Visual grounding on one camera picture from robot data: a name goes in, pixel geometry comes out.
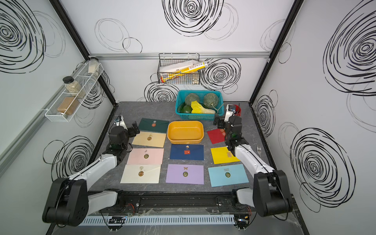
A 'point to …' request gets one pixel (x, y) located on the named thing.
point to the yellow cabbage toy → (197, 108)
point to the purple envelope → (185, 174)
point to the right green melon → (211, 101)
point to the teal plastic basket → (180, 102)
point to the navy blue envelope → (187, 152)
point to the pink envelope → (145, 156)
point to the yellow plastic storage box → (185, 132)
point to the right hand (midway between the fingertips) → (224, 114)
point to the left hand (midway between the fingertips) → (127, 123)
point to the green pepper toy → (186, 108)
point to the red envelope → (217, 136)
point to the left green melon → (190, 97)
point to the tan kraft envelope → (150, 139)
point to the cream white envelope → (141, 174)
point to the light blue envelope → (226, 175)
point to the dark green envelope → (150, 125)
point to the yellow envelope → (222, 155)
